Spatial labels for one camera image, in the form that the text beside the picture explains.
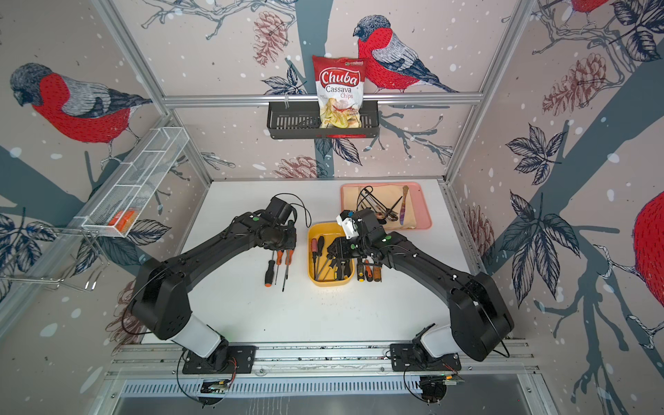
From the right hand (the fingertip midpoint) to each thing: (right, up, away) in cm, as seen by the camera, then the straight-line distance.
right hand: (331, 247), depth 82 cm
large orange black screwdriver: (-16, -7, +11) cm, 21 cm away
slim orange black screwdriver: (+13, -10, +8) cm, 18 cm away
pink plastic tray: (+38, +8, +26) cm, 47 cm away
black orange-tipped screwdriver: (-22, -11, +7) cm, 26 cm away
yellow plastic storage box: (-4, -9, +10) cm, 14 cm away
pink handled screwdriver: (-7, -3, +13) cm, 15 cm away
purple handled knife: (+30, +10, +27) cm, 42 cm away
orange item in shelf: (-53, +11, -17) cm, 57 cm away
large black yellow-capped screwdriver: (-5, -4, +13) cm, 14 cm away
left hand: (-12, +3, +5) cm, 13 cm away
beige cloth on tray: (+26, +13, +28) cm, 41 cm away
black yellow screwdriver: (+10, -10, +8) cm, 16 cm away
